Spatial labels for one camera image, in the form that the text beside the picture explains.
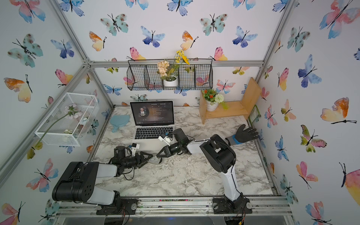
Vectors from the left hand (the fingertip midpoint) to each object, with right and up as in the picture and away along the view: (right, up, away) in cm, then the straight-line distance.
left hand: (152, 157), depth 88 cm
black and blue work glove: (+61, +12, +13) cm, 63 cm away
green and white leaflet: (+74, +28, +22) cm, 82 cm away
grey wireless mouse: (+2, -1, -1) cm, 3 cm away
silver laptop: (-5, +23, +16) cm, 28 cm away
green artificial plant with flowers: (+38, +39, +8) cm, 55 cm away
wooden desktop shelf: (+66, +34, +19) cm, 77 cm away
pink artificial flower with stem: (-38, +28, -15) cm, 50 cm away
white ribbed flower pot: (+39, +32, +11) cm, 52 cm away
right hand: (+5, +2, -3) cm, 6 cm away
